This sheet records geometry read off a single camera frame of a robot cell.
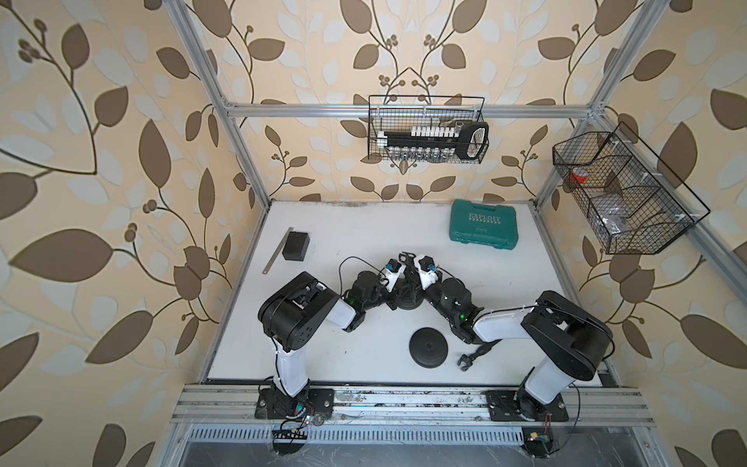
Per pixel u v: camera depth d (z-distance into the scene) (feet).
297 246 3.45
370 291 2.48
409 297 2.58
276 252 3.46
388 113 2.99
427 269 2.37
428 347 2.70
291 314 1.69
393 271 2.64
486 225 3.55
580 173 2.87
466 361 2.60
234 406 2.48
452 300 2.18
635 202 2.37
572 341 1.51
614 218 2.41
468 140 2.75
